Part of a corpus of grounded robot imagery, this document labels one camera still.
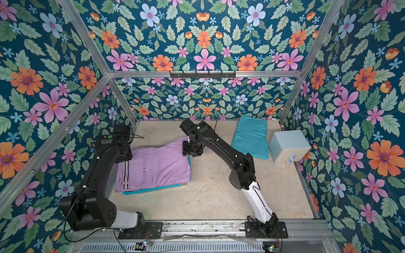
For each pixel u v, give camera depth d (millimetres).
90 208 410
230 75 932
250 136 1078
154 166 837
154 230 739
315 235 746
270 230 633
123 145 588
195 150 732
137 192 769
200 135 602
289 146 883
